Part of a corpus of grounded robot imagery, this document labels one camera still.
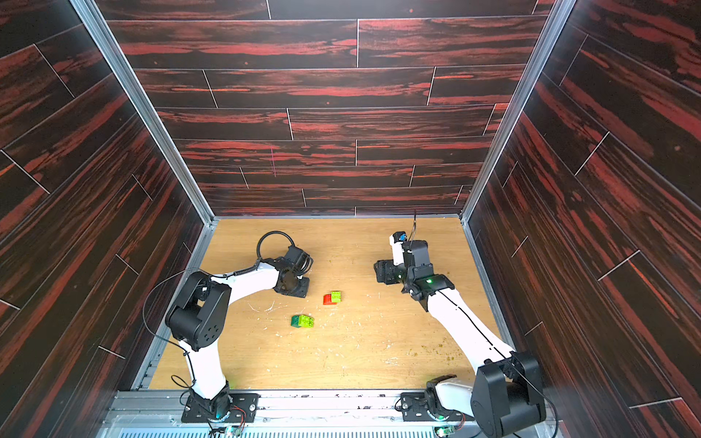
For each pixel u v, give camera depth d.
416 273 0.63
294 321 0.88
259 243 0.86
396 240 0.73
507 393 0.40
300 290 0.88
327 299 0.95
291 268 0.78
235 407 0.73
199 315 0.51
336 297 0.93
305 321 0.88
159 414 0.73
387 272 0.74
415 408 0.73
